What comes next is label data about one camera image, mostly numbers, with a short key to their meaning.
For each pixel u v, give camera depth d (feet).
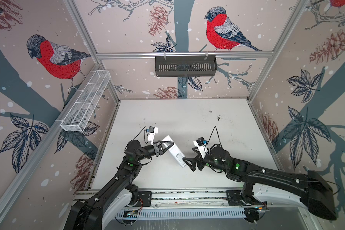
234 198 2.39
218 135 1.70
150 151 2.16
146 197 2.40
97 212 1.33
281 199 1.74
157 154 2.09
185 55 3.21
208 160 2.08
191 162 2.12
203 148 2.04
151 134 2.25
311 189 1.35
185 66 3.42
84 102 2.54
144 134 2.34
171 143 2.29
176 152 2.29
